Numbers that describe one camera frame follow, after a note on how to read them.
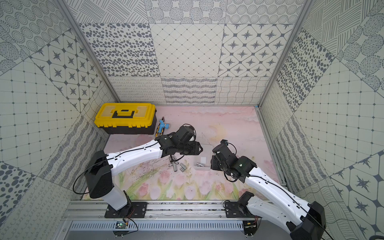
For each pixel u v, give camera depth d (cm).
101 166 48
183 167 88
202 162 90
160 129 104
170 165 88
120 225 71
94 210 76
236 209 75
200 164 88
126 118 91
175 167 88
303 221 38
